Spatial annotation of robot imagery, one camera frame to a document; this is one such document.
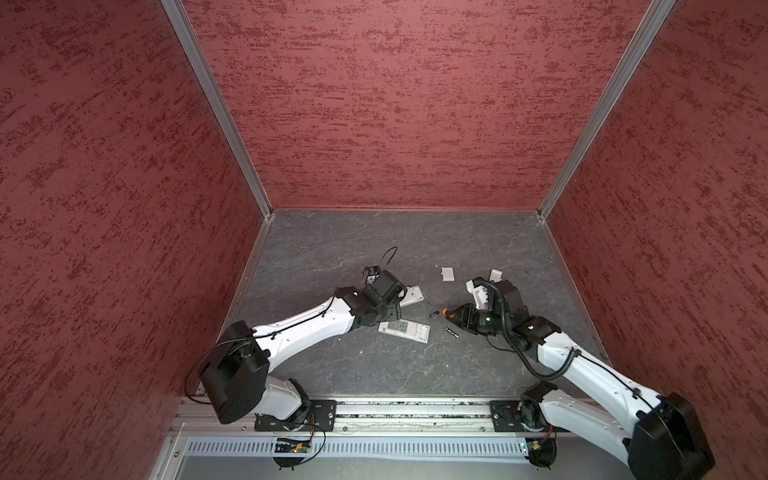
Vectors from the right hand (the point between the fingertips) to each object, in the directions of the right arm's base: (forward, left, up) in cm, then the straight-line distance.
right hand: (446, 324), depth 80 cm
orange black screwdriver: (+3, 0, +1) cm, 3 cm away
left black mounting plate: (-19, +35, -9) cm, 41 cm away
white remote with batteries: (+14, +8, -9) cm, 18 cm away
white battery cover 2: (+22, -22, -10) cm, 33 cm away
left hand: (+4, +16, -2) cm, 17 cm away
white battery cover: (+22, -5, -10) cm, 25 cm away
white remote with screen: (+2, +11, -9) cm, 14 cm away
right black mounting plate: (-21, -13, -9) cm, 27 cm away
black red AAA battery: (+1, -3, -9) cm, 10 cm away
